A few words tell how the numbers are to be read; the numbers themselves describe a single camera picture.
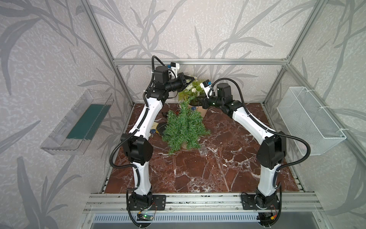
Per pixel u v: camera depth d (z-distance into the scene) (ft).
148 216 2.32
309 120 2.07
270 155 1.61
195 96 2.65
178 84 2.28
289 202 2.46
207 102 2.42
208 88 2.37
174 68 2.37
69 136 2.06
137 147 1.63
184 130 2.34
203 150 3.04
